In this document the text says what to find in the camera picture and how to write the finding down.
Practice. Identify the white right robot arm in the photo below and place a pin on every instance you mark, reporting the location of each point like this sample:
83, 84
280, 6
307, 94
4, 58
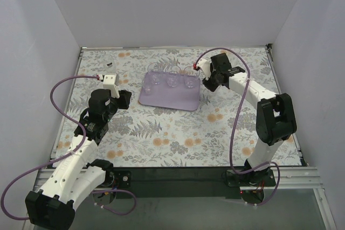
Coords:
275, 117

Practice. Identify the aluminium table frame rail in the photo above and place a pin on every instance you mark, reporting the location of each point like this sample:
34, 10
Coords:
178, 182

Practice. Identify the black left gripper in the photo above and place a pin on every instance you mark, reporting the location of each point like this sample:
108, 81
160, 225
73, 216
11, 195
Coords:
124, 99

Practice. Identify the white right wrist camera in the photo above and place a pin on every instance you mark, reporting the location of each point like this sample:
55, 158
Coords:
204, 66

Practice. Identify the faceted clear tumbler glass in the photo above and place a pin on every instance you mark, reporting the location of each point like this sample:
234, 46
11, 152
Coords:
155, 71

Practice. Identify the clear stemmed glass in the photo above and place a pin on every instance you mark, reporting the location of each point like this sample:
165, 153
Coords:
109, 64

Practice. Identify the small clear glass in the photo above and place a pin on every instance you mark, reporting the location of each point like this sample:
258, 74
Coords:
147, 86

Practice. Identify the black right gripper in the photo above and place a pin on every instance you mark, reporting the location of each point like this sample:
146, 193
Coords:
209, 84

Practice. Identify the floral patterned table mat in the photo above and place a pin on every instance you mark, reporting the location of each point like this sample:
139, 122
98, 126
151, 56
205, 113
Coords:
219, 132

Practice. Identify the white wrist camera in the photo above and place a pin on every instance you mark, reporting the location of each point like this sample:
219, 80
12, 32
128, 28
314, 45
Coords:
110, 82
204, 66

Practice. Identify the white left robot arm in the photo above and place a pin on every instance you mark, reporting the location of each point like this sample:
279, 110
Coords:
54, 205

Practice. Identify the lilac rectangular plastic tray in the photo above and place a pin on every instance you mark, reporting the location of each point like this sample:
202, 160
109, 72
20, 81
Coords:
180, 97

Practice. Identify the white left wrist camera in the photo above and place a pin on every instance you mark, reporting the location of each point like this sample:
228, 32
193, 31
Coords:
110, 82

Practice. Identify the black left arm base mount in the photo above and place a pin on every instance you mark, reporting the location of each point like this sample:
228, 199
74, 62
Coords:
119, 178

